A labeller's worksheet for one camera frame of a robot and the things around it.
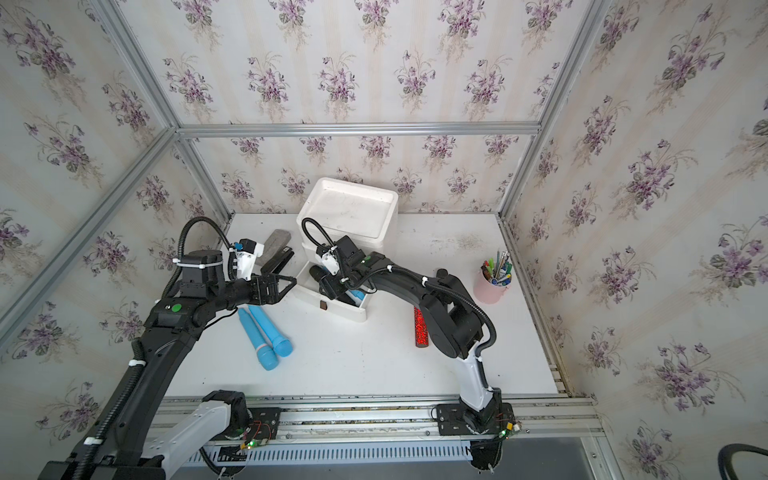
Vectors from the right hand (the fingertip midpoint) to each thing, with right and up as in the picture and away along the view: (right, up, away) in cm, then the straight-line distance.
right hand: (334, 283), depth 89 cm
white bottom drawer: (-8, -2, -1) cm, 8 cm away
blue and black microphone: (+6, -5, +5) cm, 9 cm away
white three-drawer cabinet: (-1, +22, +1) cm, 22 cm away
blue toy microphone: (-13, -17, -7) cm, 23 cm away
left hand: (-10, +3, -17) cm, 20 cm away
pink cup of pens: (+49, +2, 0) cm, 49 cm away
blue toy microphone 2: (-17, -19, -8) cm, 27 cm away
